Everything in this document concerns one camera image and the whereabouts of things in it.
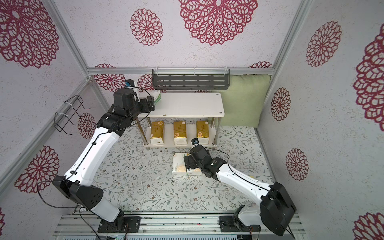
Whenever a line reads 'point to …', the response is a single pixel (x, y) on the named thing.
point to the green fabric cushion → (243, 101)
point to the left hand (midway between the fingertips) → (144, 100)
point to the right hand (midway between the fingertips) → (191, 155)
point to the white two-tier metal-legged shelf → (185, 105)
